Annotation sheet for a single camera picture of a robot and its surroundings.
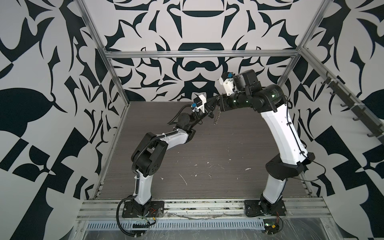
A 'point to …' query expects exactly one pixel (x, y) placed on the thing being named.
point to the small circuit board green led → (271, 225)
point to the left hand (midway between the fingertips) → (220, 91)
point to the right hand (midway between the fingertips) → (216, 101)
